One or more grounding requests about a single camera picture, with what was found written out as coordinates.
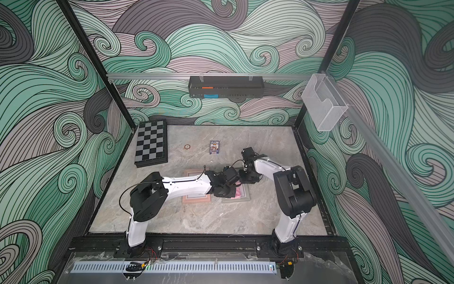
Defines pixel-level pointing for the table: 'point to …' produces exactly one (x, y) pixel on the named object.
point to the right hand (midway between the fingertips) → (247, 181)
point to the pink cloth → (237, 193)
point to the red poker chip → (187, 146)
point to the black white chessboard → (152, 146)
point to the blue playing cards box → (214, 147)
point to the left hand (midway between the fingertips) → (234, 192)
